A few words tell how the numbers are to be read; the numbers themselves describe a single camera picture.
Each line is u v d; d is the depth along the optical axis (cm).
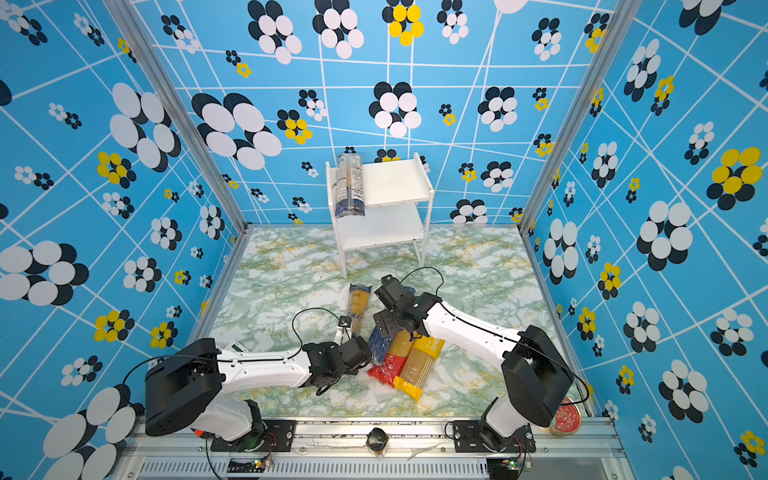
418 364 83
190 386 43
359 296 96
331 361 65
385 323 75
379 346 83
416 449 72
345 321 76
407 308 63
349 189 79
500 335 47
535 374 42
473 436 74
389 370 81
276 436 73
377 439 64
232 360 47
